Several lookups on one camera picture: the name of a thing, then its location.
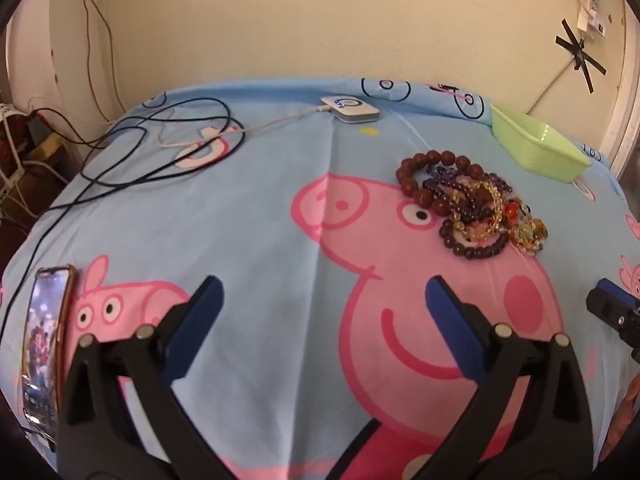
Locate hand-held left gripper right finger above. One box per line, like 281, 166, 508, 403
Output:
424, 275, 601, 480

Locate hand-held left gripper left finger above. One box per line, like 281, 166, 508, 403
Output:
57, 275, 236, 480

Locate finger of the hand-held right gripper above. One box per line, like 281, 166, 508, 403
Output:
586, 277, 640, 363

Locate items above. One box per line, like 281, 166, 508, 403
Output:
439, 215, 511, 261

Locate multicolour bead bracelet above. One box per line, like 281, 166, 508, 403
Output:
500, 200, 548, 257

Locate dark purple bead bracelet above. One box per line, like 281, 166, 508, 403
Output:
422, 162, 513, 223

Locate yellow crystal bead bracelet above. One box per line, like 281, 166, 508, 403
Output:
447, 182, 511, 241

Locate large brown bead bracelet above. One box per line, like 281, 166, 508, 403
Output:
395, 150, 483, 216

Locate green plastic basin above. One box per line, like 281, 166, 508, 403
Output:
490, 102, 592, 183

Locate blue cartoon pig bed sheet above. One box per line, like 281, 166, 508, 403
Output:
0, 77, 640, 480

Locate smartphone with gold case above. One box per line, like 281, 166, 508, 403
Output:
21, 265, 78, 453

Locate white power bank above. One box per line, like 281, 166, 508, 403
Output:
320, 94, 381, 125

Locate white power strip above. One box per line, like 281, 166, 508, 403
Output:
0, 102, 26, 181

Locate black tape cross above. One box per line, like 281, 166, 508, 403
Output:
555, 19, 607, 93

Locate black cable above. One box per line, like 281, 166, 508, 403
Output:
0, 97, 246, 341

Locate white window frame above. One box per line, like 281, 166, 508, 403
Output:
602, 0, 640, 176

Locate white charging cable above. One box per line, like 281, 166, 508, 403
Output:
159, 105, 328, 151

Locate white wall cable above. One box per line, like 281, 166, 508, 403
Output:
525, 57, 576, 116

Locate thin red wire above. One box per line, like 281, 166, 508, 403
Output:
77, 0, 123, 126

